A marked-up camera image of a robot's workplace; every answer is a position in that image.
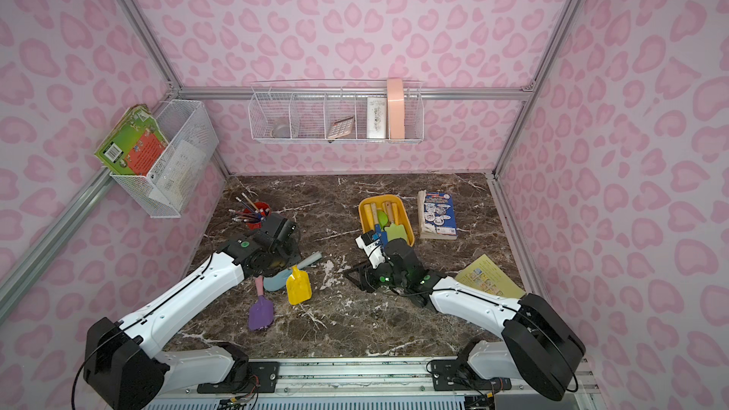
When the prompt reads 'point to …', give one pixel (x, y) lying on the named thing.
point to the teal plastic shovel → (279, 281)
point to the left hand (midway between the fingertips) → (297, 251)
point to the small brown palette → (342, 127)
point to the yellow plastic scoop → (299, 287)
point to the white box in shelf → (376, 118)
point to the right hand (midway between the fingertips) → (349, 273)
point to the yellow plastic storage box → (387, 197)
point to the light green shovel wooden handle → (393, 231)
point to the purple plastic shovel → (261, 310)
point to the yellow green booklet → (487, 275)
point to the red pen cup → (252, 226)
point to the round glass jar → (281, 132)
